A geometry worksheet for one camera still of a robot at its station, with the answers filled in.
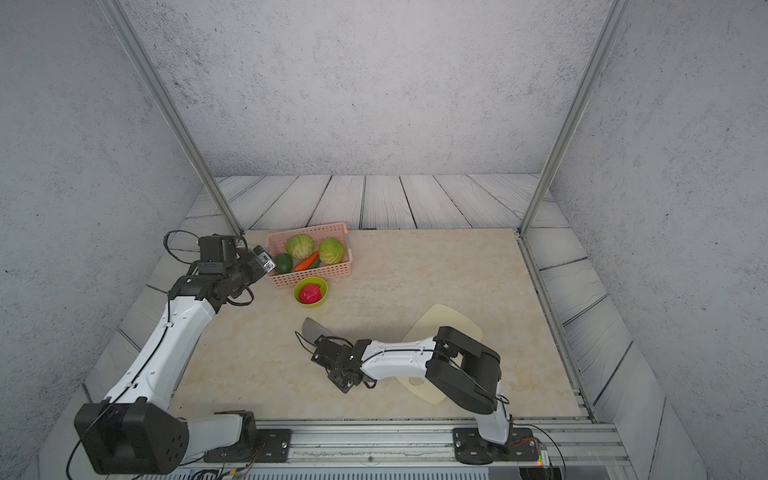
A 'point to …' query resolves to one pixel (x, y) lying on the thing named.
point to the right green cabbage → (330, 251)
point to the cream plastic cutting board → (423, 321)
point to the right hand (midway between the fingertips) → (345, 371)
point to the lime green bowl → (322, 283)
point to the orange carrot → (307, 261)
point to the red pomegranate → (309, 293)
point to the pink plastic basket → (277, 244)
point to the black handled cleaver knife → (312, 330)
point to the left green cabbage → (300, 246)
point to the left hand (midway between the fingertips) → (266, 262)
